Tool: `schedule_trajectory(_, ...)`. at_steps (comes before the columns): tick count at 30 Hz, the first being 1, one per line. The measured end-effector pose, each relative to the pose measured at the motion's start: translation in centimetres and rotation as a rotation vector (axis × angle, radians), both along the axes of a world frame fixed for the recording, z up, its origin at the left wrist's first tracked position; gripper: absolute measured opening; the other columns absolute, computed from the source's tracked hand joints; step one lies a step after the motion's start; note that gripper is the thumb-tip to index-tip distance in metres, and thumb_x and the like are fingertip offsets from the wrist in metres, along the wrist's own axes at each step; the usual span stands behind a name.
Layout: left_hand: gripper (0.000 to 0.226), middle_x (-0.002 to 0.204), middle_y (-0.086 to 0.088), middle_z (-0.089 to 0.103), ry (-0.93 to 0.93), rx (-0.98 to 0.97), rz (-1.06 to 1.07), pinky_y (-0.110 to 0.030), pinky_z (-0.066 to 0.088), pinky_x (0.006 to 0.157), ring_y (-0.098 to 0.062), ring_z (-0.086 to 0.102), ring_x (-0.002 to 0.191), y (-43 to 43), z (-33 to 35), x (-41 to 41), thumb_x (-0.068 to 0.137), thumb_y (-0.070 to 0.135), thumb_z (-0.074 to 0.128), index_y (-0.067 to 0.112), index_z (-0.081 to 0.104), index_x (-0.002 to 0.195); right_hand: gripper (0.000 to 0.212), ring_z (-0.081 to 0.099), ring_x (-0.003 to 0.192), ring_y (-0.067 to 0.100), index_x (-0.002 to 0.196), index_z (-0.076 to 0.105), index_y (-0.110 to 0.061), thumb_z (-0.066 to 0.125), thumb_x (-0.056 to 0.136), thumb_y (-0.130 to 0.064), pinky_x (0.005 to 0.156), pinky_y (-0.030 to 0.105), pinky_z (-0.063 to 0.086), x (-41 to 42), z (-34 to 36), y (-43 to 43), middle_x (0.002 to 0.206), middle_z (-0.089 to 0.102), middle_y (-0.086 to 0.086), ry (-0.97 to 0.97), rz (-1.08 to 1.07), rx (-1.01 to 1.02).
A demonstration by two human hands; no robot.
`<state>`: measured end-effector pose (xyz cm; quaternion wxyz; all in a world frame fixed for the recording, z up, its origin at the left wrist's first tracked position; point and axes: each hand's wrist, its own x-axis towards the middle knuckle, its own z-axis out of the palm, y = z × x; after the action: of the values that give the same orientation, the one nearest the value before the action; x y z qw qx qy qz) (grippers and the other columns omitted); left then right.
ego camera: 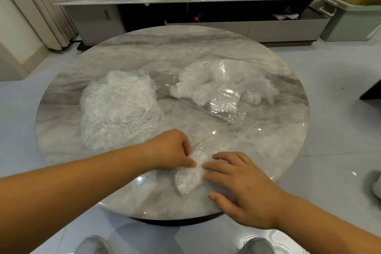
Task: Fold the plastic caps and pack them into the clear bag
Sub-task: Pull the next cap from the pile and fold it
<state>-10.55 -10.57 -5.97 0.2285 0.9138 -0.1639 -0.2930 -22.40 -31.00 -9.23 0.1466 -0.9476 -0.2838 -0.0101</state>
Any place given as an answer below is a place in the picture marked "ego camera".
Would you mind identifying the pile of clear plastic caps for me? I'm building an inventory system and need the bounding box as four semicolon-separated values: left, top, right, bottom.
79;70;164;154

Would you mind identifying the black table base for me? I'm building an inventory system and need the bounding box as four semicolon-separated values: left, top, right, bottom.
128;212;224;227

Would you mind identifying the single clear plastic cover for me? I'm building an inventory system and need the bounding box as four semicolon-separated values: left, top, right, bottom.
174;140;218;196

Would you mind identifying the long grey low cabinet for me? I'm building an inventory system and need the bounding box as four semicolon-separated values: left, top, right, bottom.
55;0;349;47

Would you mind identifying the clear plastic bag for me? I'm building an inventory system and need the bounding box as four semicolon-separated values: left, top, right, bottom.
156;53;298;123

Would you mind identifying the grey sneaker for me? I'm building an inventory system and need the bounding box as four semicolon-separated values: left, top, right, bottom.
75;235;114;254
238;237;276;254

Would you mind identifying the person's left forearm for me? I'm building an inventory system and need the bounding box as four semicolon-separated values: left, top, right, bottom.
0;144;156;254

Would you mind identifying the green storage bin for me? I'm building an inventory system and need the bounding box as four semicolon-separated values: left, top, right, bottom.
318;0;381;42

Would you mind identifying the person's right hand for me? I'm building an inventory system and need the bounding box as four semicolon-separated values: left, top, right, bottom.
202;151;294;230

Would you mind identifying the person's left hand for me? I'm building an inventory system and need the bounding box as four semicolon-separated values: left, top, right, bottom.
142;129;197;171

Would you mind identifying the beige curtain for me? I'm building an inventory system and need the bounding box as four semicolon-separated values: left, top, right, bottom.
0;0;79;51

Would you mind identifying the clear bag of caps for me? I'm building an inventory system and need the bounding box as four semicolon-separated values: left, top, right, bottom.
169;59;279;116

